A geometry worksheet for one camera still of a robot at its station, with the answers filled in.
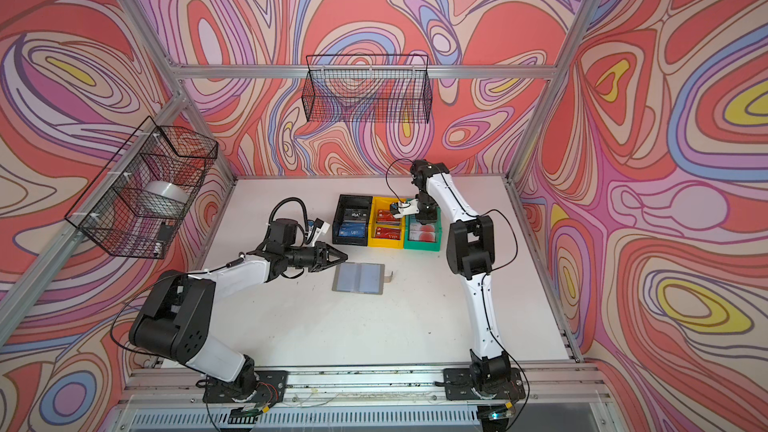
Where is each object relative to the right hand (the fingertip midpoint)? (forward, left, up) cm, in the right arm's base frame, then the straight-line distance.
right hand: (430, 220), depth 101 cm
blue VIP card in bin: (-1, +27, -2) cm, 27 cm away
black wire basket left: (-10, +78, +25) cm, 82 cm away
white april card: (-3, +3, -3) cm, 5 cm away
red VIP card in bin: (+3, +15, -2) cm, 16 cm away
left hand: (-18, +27, +7) cm, 33 cm away
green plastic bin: (-8, +4, -3) cm, 10 cm away
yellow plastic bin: (-1, +16, -4) cm, 16 cm away
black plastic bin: (+8, +28, -3) cm, 29 cm away
